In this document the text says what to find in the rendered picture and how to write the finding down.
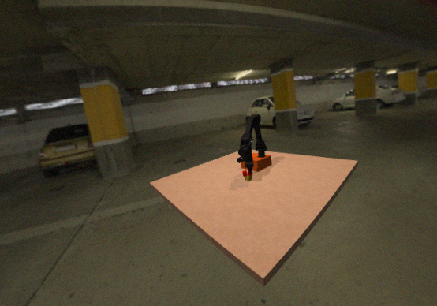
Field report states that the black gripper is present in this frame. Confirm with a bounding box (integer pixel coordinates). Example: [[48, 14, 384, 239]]
[[245, 153, 254, 173]]

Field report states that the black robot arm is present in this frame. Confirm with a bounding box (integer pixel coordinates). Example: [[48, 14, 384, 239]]
[[237, 114, 267, 163]]

